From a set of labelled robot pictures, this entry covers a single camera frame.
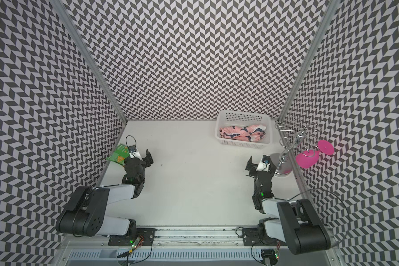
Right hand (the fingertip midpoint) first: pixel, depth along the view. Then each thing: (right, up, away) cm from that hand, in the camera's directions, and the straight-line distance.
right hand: (259, 160), depth 87 cm
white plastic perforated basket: (-1, +26, +33) cm, 42 cm away
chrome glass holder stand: (+29, +13, +25) cm, 40 cm away
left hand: (-65, +4, +3) cm, 65 cm away
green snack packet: (-80, +2, +10) cm, 81 cm away
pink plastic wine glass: (+21, +2, -6) cm, 22 cm away
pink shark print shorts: (0, +15, +18) cm, 23 cm away
